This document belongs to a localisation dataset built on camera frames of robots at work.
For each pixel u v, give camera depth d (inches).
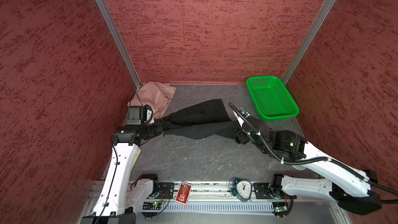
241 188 28.3
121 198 15.8
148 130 23.1
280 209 27.7
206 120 38.6
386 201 14.6
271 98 44.6
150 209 28.6
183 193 28.5
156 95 42.7
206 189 29.9
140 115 21.7
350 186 15.4
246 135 18.4
